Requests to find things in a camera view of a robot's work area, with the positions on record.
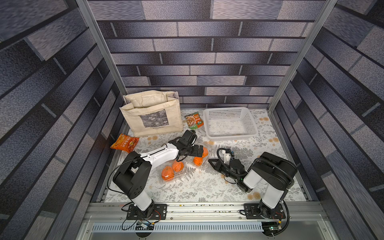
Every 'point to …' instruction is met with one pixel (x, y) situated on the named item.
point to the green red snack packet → (194, 121)
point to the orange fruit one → (177, 166)
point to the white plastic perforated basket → (227, 122)
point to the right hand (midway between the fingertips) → (207, 160)
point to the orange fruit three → (205, 153)
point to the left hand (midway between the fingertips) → (198, 149)
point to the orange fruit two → (167, 173)
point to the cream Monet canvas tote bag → (152, 112)
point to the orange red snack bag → (125, 143)
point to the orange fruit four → (198, 161)
